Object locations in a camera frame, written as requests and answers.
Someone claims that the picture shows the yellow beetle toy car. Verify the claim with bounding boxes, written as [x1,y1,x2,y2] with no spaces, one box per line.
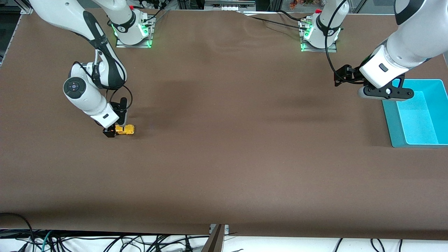
[115,124,136,136]

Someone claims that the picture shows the turquoise plastic bin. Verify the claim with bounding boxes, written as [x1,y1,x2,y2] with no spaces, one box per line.
[381,79,448,148]

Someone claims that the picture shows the white power strip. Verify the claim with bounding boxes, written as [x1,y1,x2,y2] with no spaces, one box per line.
[138,0,168,10]

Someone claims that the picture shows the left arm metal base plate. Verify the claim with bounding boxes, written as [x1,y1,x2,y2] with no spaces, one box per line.
[300,19,338,53]

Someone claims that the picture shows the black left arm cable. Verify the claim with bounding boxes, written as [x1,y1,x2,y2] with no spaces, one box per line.
[325,0,364,84]

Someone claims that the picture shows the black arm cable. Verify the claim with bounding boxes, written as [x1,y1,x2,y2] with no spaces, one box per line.
[72,47,133,112]
[325,0,364,84]

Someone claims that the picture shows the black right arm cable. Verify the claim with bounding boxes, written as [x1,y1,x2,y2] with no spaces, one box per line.
[72,47,133,112]

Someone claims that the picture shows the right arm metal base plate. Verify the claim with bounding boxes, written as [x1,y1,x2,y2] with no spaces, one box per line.
[115,16,155,49]

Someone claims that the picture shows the black cable across table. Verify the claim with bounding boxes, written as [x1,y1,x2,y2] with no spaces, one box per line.
[238,10,308,30]

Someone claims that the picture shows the black looped floor cable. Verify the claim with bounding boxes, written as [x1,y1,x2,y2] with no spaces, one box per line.
[0,212,34,245]

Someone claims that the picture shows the teal floor cable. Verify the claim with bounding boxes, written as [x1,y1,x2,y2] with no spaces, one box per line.
[41,230,53,252]

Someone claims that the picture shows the aluminium frame corner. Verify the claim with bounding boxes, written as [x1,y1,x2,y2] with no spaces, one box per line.
[14,0,34,14]

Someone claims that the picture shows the table support post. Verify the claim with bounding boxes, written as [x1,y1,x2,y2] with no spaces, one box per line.
[201,224,230,252]

